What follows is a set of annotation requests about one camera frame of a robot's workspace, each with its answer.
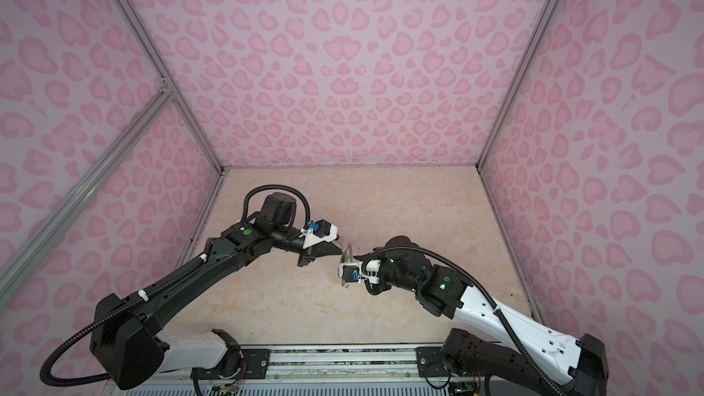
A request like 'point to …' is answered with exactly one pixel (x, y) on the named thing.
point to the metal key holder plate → (346, 258)
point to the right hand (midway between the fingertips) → (358, 256)
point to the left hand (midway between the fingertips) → (341, 245)
